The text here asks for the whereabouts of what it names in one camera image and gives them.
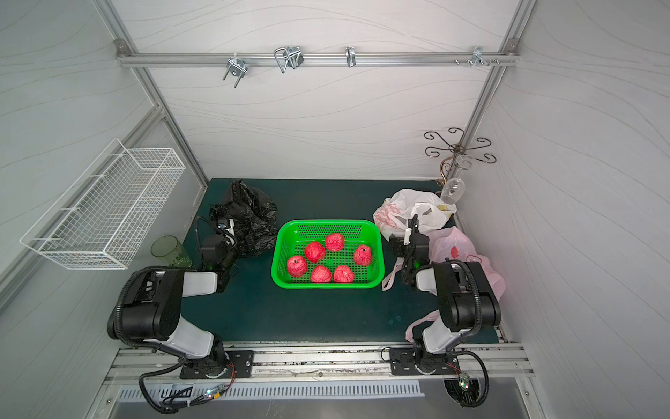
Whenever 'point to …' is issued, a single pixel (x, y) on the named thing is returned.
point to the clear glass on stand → (453, 191)
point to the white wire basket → (104, 216)
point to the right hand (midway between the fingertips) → (409, 233)
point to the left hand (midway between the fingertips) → (241, 235)
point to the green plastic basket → (290, 237)
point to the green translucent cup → (168, 249)
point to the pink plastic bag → (447, 243)
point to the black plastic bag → (255, 217)
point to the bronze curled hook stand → (458, 146)
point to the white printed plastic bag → (393, 216)
